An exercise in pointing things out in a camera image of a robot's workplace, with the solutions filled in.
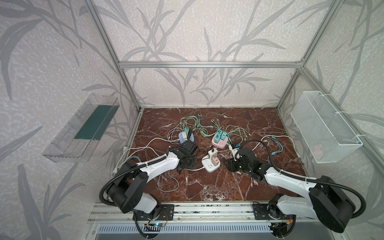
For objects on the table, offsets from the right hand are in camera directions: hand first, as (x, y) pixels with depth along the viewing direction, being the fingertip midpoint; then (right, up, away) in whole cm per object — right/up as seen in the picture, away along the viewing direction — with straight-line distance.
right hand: (225, 156), depth 87 cm
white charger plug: (-7, +2, 0) cm, 8 cm away
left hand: (-18, -2, +2) cm, 18 cm away
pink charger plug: (-6, -2, -2) cm, 7 cm away
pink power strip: (0, +6, +10) cm, 12 cm away
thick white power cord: (-53, +3, +10) cm, 54 cm away
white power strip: (-11, -5, +1) cm, 12 cm away
